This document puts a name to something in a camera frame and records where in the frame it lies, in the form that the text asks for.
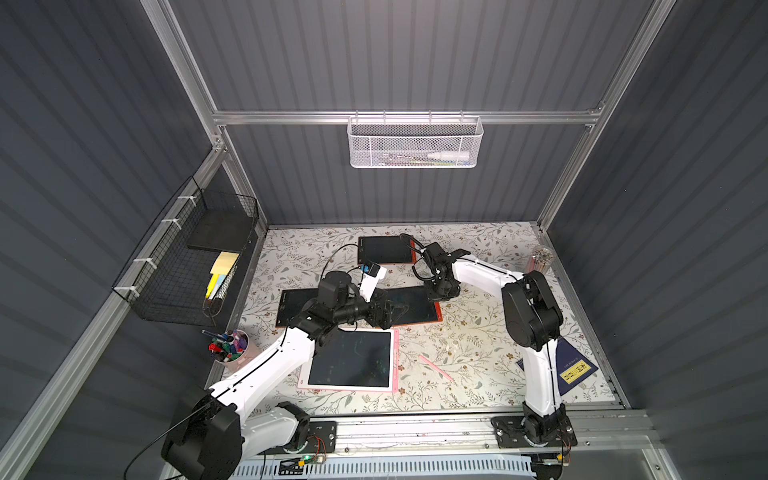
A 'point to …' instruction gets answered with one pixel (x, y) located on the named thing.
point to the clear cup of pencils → (540, 259)
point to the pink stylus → (437, 368)
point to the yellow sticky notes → (221, 266)
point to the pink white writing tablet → (354, 360)
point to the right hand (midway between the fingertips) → (438, 296)
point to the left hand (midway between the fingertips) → (400, 304)
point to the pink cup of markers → (233, 346)
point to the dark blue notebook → (572, 366)
